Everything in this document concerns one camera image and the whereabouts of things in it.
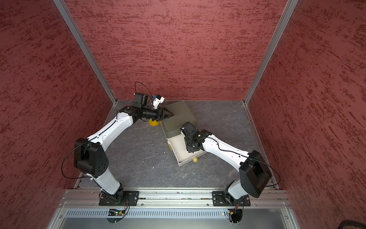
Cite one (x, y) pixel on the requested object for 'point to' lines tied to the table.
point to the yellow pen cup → (154, 123)
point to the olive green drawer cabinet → (182, 113)
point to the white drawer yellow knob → (178, 148)
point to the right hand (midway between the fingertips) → (184, 143)
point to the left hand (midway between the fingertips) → (169, 118)
